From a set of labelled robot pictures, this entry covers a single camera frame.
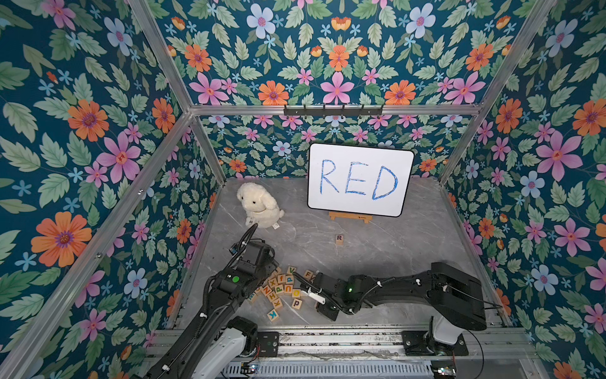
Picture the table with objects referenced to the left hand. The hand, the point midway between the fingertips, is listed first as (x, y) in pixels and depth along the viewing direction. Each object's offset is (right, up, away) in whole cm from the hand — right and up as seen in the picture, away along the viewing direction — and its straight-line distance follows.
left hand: (274, 264), depth 80 cm
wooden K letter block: (0, -17, -2) cm, 17 cm away
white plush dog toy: (-7, +19, +9) cm, 22 cm away
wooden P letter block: (+8, -14, 0) cm, 16 cm away
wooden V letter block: (+5, -5, +8) cm, 10 cm away
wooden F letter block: (+11, -6, +7) cm, 14 cm away
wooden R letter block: (+24, +6, +16) cm, 29 cm away
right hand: (+16, -13, +2) cm, 21 cm away
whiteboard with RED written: (+32, +31, +16) cm, 47 cm away
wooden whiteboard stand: (+29, +15, +21) cm, 39 cm away
